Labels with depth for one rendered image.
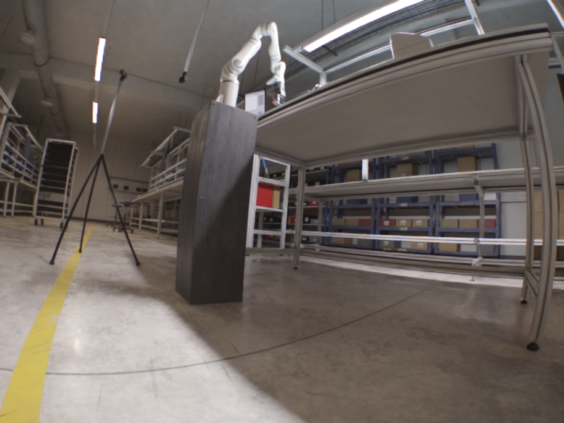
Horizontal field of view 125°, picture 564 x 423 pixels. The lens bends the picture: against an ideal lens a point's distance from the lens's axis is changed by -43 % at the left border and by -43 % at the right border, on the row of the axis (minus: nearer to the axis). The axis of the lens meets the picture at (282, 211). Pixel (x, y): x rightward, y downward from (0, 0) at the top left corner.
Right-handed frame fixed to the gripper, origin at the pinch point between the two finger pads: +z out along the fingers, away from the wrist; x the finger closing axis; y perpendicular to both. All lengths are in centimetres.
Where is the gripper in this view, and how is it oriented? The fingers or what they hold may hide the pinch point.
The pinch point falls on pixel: (277, 104)
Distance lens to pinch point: 163.5
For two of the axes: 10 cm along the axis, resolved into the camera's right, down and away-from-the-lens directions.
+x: -6.7, 1.9, 7.1
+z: 0.5, 9.8, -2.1
